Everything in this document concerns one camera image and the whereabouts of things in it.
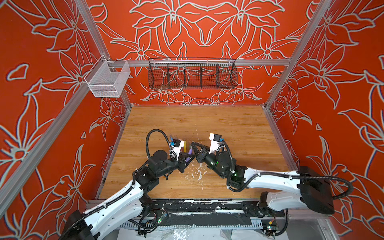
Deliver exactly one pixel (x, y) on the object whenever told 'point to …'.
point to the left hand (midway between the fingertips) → (193, 154)
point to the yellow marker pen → (185, 146)
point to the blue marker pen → (171, 138)
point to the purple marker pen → (190, 152)
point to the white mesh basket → (107, 78)
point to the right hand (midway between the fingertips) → (187, 146)
